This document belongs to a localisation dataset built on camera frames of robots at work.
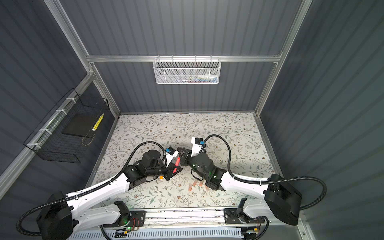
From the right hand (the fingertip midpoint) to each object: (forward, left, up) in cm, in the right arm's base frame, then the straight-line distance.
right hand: (177, 152), depth 73 cm
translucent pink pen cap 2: (-10, -5, -22) cm, 25 cm away
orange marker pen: (-12, +7, -3) cm, 14 cm away
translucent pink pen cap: (-8, -11, -22) cm, 26 cm away
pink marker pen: (-4, 0, -2) cm, 4 cm away
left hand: (-4, -1, -8) cm, 9 cm away
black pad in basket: (+11, +49, +9) cm, 51 cm away
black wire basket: (-2, +54, +14) cm, 56 cm away
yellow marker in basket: (+13, +43, +7) cm, 45 cm away
